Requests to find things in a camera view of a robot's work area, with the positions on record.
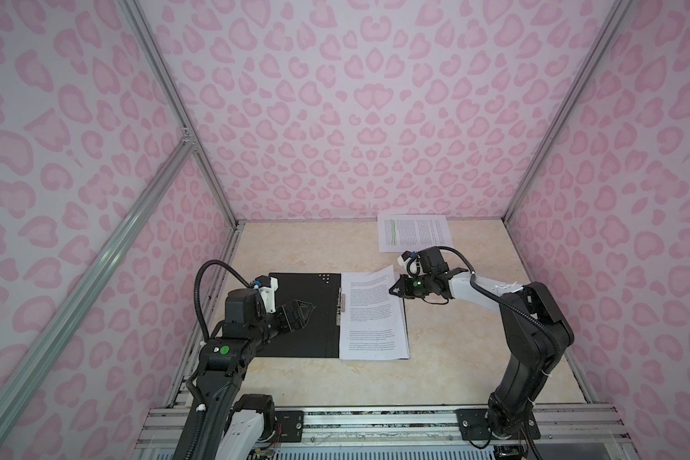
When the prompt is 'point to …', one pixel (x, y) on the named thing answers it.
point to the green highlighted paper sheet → (401, 233)
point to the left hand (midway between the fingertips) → (300, 306)
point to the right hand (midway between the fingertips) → (392, 287)
